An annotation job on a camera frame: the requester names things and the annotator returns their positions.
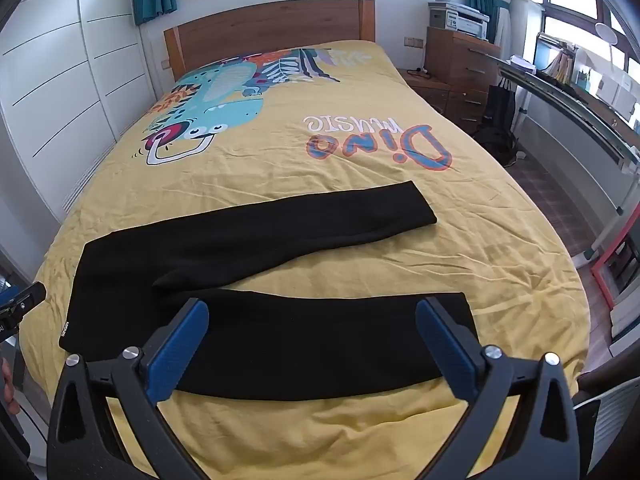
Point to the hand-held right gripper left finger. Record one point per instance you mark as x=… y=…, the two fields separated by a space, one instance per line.
x=182 y=345

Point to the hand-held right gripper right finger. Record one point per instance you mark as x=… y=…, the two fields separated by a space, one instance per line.
x=445 y=345

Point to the black pants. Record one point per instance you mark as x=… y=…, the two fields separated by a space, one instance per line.
x=250 y=240

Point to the person's left hand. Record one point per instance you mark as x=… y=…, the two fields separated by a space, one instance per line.
x=6 y=380

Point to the white slatted chair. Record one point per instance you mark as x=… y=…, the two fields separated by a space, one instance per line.
x=607 y=410

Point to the yellow printed bed cover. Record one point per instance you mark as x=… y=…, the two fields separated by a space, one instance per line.
x=350 y=170

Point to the black backpack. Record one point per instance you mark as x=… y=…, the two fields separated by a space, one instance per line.
x=495 y=145

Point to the white wardrobe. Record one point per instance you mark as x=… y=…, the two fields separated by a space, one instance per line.
x=65 y=85

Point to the wooden nightstand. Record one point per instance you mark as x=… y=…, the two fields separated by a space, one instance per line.
x=427 y=87

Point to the long desk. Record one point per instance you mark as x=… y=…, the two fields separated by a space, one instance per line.
x=575 y=105

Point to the wooden dresser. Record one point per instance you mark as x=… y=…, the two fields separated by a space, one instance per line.
x=462 y=65

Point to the white printer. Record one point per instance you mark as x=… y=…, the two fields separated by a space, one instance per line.
x=462 y=19

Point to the wooden headboard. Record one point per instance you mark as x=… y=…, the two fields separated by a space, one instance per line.
x=270 y=30

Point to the white round desk lamp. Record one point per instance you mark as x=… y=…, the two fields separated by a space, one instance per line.
x=607 y=35

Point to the red chair frame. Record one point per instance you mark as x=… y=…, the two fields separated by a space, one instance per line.
x=612 y=260

